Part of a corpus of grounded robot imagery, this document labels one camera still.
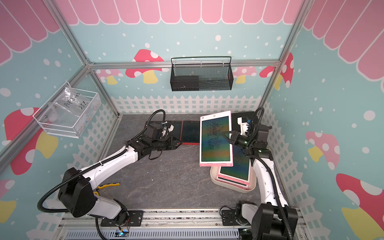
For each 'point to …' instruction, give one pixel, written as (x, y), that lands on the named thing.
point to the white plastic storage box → (214, 172)
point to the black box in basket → (185, 83)
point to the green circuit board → (123, 233)
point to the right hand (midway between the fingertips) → (222, 133)
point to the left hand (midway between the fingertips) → (179, 145)
